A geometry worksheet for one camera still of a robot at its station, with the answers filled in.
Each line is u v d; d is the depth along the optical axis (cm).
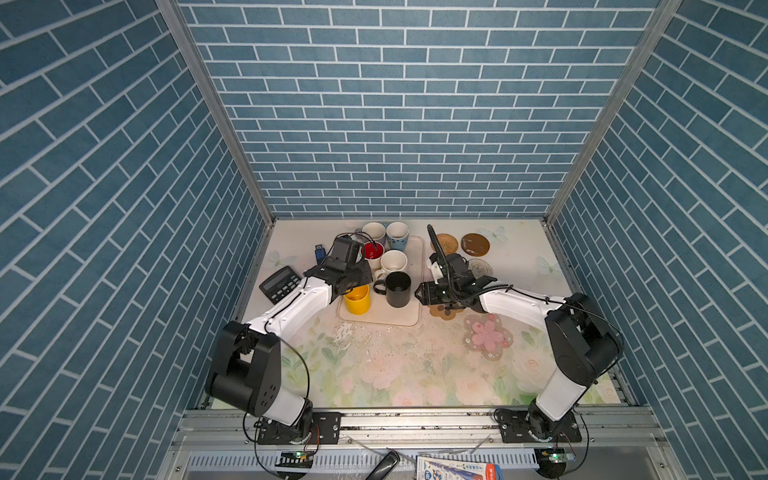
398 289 96
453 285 72
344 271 67
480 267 106
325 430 74
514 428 73
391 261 101
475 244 112
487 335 90
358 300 89
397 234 106
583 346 47
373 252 105
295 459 72
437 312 94
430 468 68
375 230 109
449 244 113
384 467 65
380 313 97
